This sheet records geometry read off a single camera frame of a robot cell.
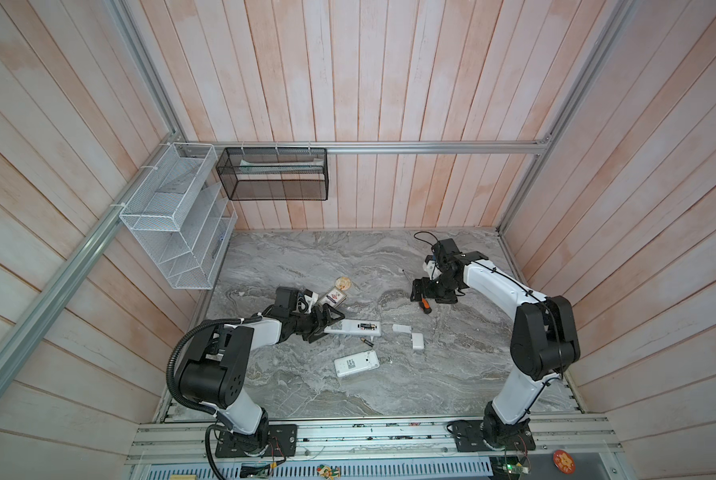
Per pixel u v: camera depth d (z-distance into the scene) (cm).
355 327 91
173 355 43
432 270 86
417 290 84
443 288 78
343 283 104
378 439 75
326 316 82
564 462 70
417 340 90
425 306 96
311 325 82
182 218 72
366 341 90
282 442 73
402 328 93
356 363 86
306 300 87
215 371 46
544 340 50
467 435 73
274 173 103
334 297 98
